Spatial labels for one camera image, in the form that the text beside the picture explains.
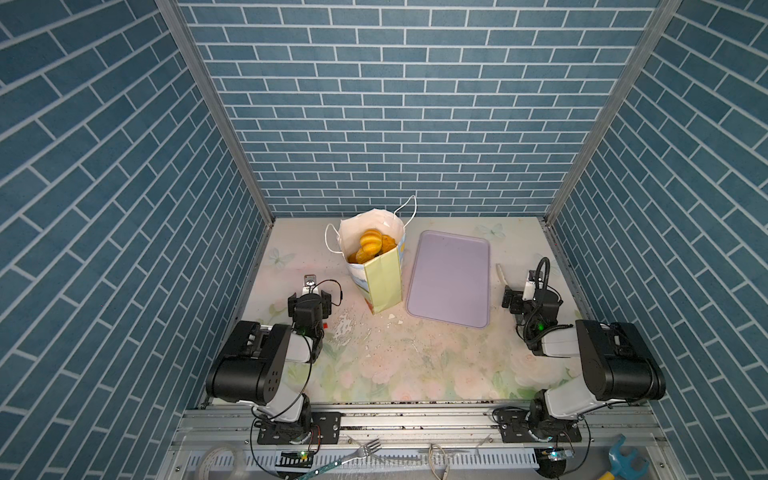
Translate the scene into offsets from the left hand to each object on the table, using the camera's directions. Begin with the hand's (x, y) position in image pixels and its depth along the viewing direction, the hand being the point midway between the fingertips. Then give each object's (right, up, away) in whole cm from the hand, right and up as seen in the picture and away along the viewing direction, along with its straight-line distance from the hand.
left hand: (310, 291), depth 93 cm
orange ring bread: (+16, +11, -2) cm, 20 cm away
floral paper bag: (+23, +5, -12) cm, 27 cm away
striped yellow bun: (+20, +16, -5) cm, 26 cm away
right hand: (+68, +2, +1) cm, 68 cm away
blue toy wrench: (+82, -37, -25) cm, 93 cm away
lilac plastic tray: (+47, +2, +12) cm, 48 cm away
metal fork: (+20, -34, -24) cm, 46 cm away
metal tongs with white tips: (+64, +5, +8) cm, 64 cm away
